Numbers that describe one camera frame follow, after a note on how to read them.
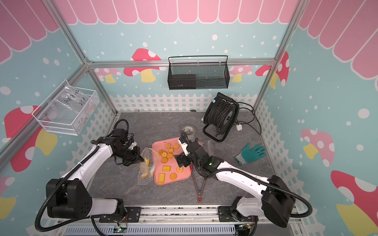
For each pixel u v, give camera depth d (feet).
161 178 2.83
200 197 2.60
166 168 2.93
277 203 1.33
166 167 2.93
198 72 3.10
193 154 1.85
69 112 2.35
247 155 3.13
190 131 3.58
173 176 2.86
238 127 3.49
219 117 2.93
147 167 2.85
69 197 1.37
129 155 2.36
